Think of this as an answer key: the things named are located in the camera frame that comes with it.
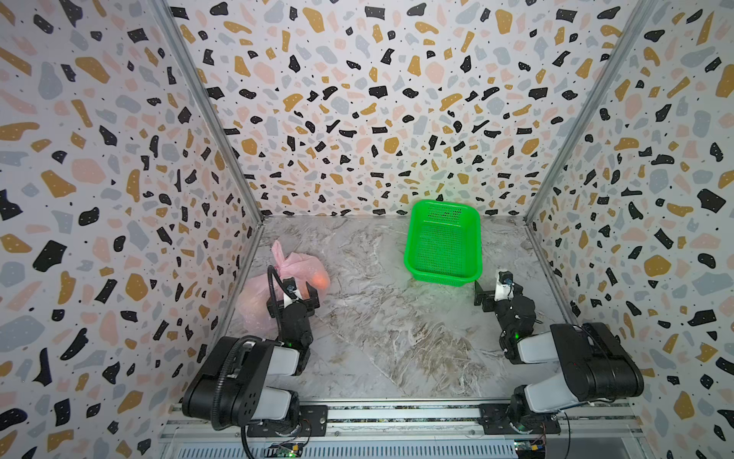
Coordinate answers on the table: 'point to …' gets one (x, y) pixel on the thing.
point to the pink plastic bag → (253, 308)
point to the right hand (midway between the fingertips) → (495, 280)
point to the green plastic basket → (443, 243)
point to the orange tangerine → (321, 280)
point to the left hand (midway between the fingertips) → (293, 288)
